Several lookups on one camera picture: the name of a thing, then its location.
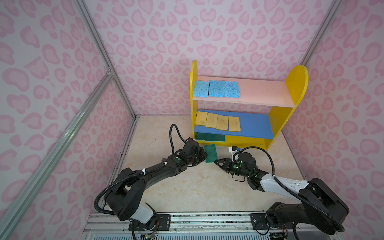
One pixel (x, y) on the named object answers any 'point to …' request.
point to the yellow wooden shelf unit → (250, 112)
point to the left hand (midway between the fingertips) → (210, 151)
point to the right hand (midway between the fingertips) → (215, 162)
